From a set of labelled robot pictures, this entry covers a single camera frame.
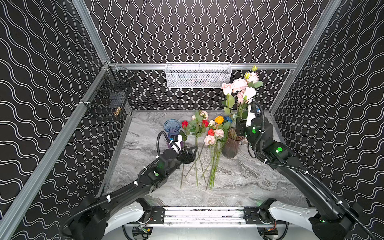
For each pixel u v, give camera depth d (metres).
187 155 0.67
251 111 0.59
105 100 0.93
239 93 0.72
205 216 0.75
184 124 1.07
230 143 0.86
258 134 0.49
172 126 0.89
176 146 0.65
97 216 0.40
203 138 1.02
